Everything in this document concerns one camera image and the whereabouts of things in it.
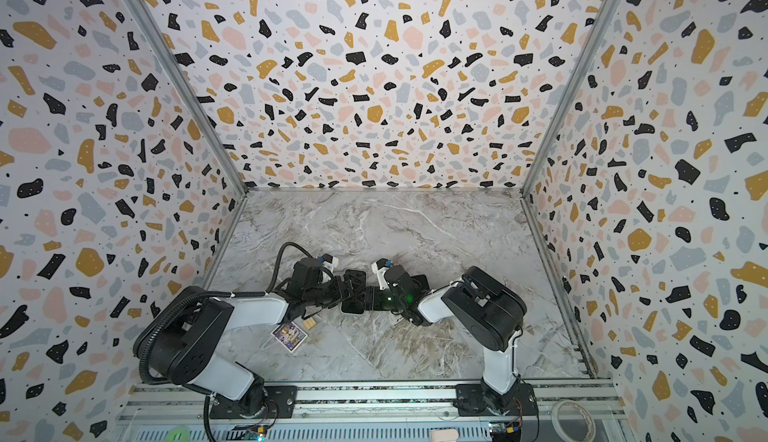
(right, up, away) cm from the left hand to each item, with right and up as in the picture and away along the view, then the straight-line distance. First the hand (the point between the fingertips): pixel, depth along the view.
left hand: (362, 288), depth 89 cm
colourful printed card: (-20, -12, -6) cm, 24 cm away
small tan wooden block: (-15, -9, -3) cm, 18 cm away
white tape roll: (+49, -28, -19) cm, 60 cm away
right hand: (-1, -3, 0) cm, 3 cm away
